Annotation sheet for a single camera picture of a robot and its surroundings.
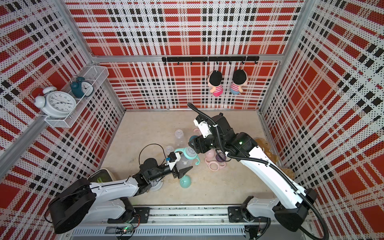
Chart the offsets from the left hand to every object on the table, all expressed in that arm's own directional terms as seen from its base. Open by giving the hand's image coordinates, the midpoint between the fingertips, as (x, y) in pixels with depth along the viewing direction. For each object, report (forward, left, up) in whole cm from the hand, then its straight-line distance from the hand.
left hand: (191, 159), depth 76 cm
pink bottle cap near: (+10, -11, -15) cm, 21 cm away
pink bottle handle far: (+31, -2, -16) cm, 35 cm away
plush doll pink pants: (+47, -14, +15) cm, 51 cm away
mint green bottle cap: (-7, +3, -13) cm, 15 cm away
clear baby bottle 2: (-2, +3, 0) cm, 4 cm away
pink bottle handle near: (+2, -13, -14) cm, 19 cm away
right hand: (+2, -4, +14) cm, 15 cm away
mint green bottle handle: (-4, 0, +10) cm, 11 cm away
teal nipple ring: (+3, -2, +15) cm, 15 cm away
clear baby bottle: (+19, +9, -12) cm, 24 cm away
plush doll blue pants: (+48, -31, +15) cm, 59 cm away
